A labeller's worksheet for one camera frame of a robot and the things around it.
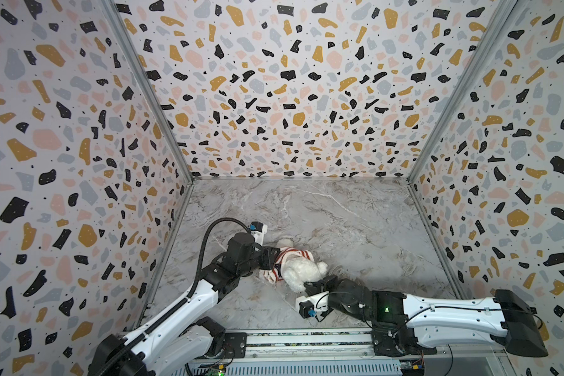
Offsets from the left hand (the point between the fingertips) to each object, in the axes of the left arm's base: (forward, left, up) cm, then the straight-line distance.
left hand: (282, 247), depth 78 cm
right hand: (-11, -7, +2) cm, 14 cm away
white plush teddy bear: (-9, -5, +3) cm, 11 cm away
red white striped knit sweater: (-9, +2, -1) cm, 9 cm away
